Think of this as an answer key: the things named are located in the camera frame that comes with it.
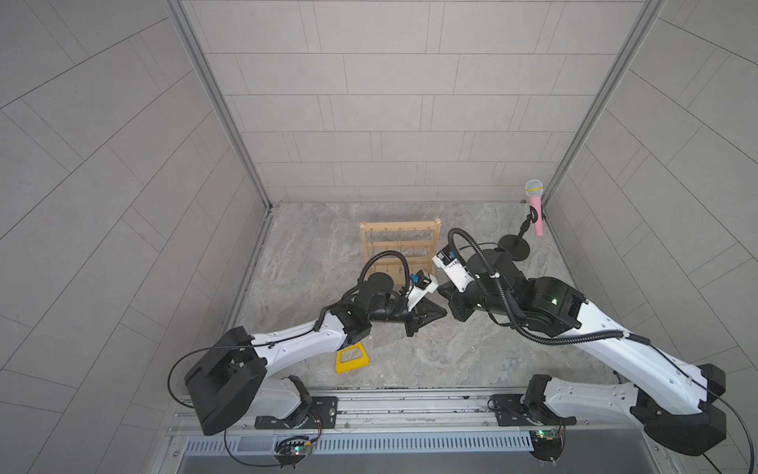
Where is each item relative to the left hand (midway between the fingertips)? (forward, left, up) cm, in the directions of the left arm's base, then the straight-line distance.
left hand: (445, 317), depth 69 cm
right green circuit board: (-23, -24, -18) cm, 37 cm away
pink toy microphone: (+35, -29, +9) cm, 46 cm away
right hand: (+3, +3, +7) cm, 8 cm away
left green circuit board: (-24, +35, -17) cm, 46 cm away
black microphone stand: (+33, -30, -15) cm, 47 cm away
